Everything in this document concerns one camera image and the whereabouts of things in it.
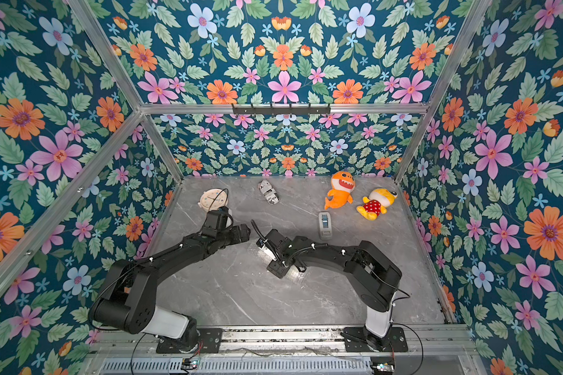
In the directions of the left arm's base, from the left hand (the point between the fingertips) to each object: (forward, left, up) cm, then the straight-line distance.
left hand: (244, 230), depth 92 cm
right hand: (-10, -16, -4) cm, 19 cm away
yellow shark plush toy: (+10, -58, -1) cm, 59 cm away
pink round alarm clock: (+22, +17, -4) cm, 28 cm away
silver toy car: (+23, -9, -4) cm, 25 cm away
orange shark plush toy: (+21, -44, 0) cm, 49 cm away
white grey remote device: (+2, -34, -4) cm, 34 cm away
